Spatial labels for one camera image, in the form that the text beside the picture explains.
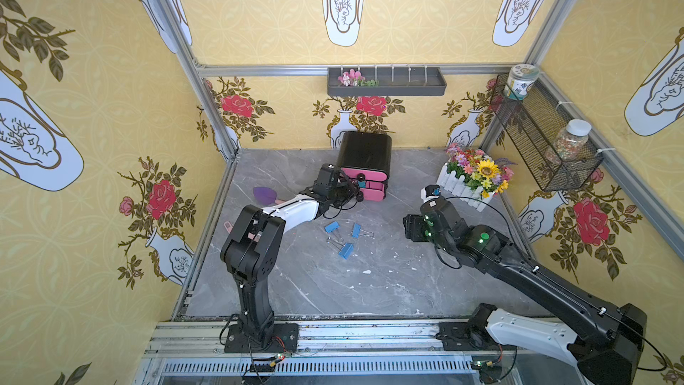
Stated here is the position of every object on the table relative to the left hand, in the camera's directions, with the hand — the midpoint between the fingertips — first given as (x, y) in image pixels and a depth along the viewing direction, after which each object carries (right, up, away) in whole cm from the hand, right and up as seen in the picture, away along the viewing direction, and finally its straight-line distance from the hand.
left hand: (352, 186), depth 96 cm
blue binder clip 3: (-2, -21, -6) cm, 22 cm away
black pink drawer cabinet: (+7, +12, +24) cm, 28 cm away
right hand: (+18, -8, -18) cm, 27 cm away
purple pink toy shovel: (-34, -5, +11) cm, 36 cm away
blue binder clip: (-7, -15, 0) cm, 16 cm away
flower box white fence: (+42, +3, -4) cm, 42 cm away
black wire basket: (+62, +22, -5) cm, 66 cm away
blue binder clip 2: (+2, -16, -1) cm, 16 cm away
